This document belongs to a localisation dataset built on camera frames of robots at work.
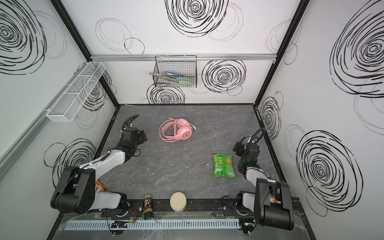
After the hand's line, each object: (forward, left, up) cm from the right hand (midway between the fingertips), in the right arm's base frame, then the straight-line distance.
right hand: (243, 143), depth 90 cm
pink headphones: (+9, +44, 0) cm, 45 cm away
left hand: (+4, +65, +3) cm, 65 cm away
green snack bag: (-13, +13, -3) cm, 19 cm away
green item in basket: (+25, +35, +27) cm, 51 cm away
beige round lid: (-32, +37, -1) cm, 49 cm away
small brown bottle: (-35, +52, -3) cm, 62 cm away
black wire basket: (+41, +42, +24) cm, 64 cm away
